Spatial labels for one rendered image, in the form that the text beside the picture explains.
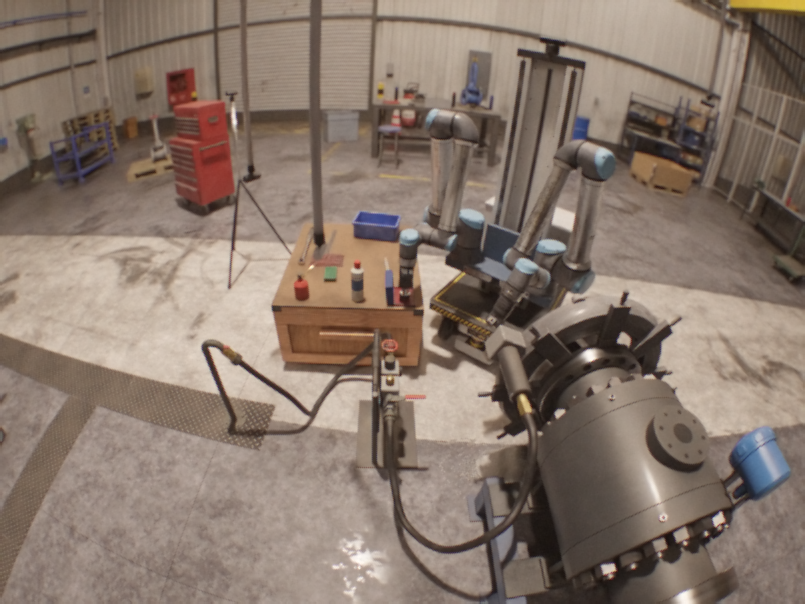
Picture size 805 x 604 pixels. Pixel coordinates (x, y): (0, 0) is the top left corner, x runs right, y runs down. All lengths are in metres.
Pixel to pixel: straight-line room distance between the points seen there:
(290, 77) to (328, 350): 8.38
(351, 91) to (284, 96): 1.71
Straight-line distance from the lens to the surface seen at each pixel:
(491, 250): 2.23
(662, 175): 8.38
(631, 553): 1.11
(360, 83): 9.45
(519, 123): 2.03
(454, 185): 1.79
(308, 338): 2.14
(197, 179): 4.32
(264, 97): 10.20
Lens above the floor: 1.67
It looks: 37 degrees down
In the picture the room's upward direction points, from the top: 4 degrees clockwise
